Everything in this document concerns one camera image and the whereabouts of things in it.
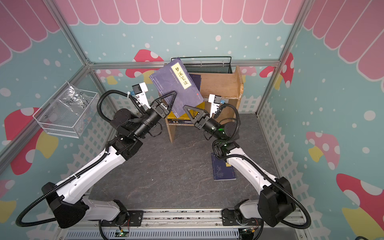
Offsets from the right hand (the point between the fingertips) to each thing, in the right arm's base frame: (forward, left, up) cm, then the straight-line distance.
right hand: (184, 109), depth 56 cm
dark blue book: (-5, -19, -47) cm, 51 cm away
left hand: (+2, +2, +4) cm, 5 cm away
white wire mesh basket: (+10, +60, -14) cm, 63 cm away
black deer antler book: (+15, +5, -24) cm, 29 cm away
